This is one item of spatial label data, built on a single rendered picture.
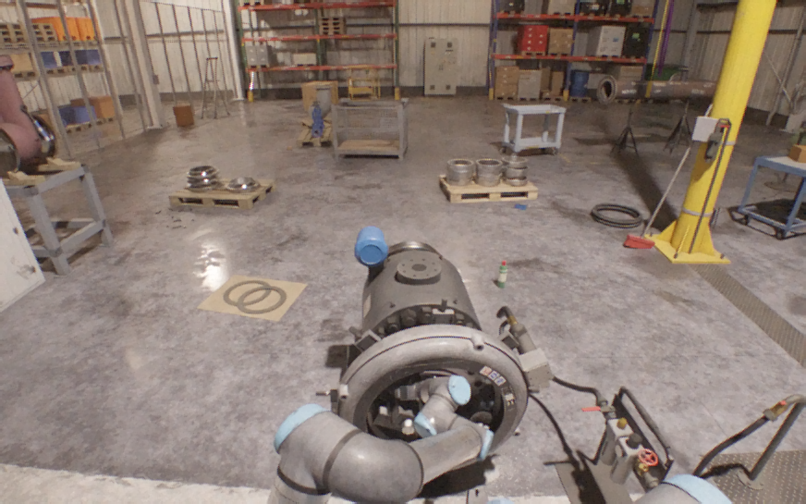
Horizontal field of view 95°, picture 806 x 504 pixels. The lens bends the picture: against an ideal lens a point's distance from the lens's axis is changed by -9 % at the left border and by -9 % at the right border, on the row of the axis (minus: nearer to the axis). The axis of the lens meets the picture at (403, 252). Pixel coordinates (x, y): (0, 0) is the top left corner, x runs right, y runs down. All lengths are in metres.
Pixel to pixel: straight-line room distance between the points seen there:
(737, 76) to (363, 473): 4.32
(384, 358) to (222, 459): 1.29
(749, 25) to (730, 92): 0.54
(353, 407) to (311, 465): 0.82
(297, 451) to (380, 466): 0.16
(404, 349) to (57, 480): 2.01
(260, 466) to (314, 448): 1.61
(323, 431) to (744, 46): 4.35
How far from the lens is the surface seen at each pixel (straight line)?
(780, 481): 2.89
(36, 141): 5.09
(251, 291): 3.69
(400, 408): 1.54
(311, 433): 0.80
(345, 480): 0.77
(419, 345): 1.44
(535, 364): 1.65
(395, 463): 0.78
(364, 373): 1.51
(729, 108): 4.58
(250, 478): 2.37
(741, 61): 4.56
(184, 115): 13.11
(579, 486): 2.36
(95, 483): 2.70
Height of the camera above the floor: 1.89
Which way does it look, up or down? 27 degrees down
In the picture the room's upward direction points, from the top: straight up
